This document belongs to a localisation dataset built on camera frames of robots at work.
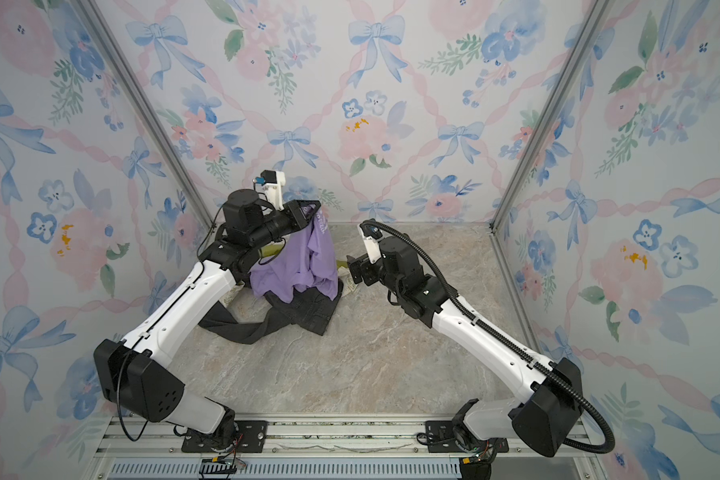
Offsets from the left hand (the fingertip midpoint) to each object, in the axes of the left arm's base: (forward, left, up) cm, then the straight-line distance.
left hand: (323, 202), depth 71 cm
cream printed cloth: (0, -5, -36) cm, 37 cm away
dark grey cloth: (-9, +7, -36) cm, 38 cm away
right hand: (-6, -11, -9) cm, 15 cm away
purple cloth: (-7, +5, -13) cm, 15 cm away
